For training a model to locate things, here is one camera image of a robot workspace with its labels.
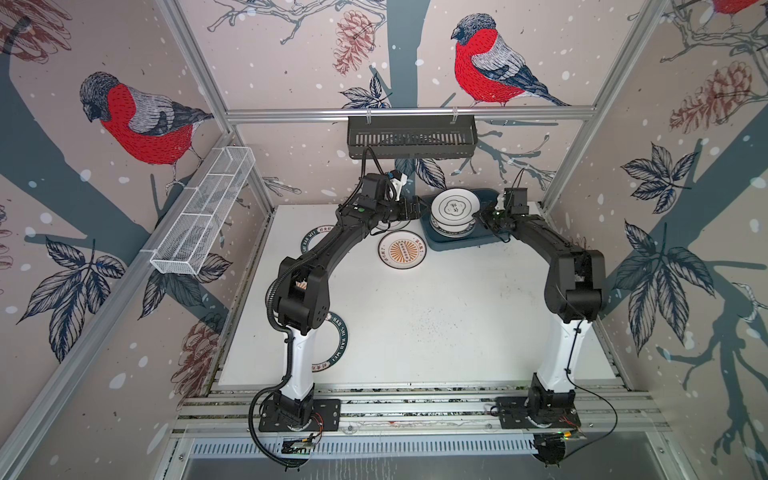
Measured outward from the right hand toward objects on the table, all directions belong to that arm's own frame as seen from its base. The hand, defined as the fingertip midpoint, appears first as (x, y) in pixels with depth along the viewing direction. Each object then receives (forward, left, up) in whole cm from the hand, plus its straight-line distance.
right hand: (471, 214), depth 100 cm
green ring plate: (+1, +5, -10) cm, 12 cm away
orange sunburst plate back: (-6, +24, -12) cm, 28 cm away
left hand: (-9, +18, +12) cm, 23 cm away
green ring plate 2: (-41, +44, -13) cm, 62 cm away
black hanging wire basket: (+22, +21, +16) cm, 34 cm away
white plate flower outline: (+6, +5, -3) cm, 9 cm away
